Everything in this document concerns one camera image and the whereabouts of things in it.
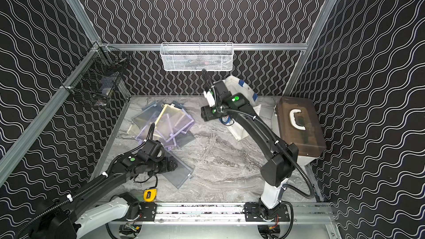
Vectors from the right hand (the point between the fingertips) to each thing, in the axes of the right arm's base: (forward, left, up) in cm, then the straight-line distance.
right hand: (208, 113), depth 80 cm
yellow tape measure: (-31, +27, -23) cm, 48 cm away
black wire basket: (+24, +64, +5) cm, 69 cm away
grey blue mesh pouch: (-21, +15, -24) cm, 36 cm away
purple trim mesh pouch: (+9, +25, -21) cm, 34 cm away
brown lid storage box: (-3, -44, -4) cm, 44 cm away
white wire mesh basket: (+42, -3, +5) cm, 43 cm away
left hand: (-19, +18, -17) cm, 31 cm away
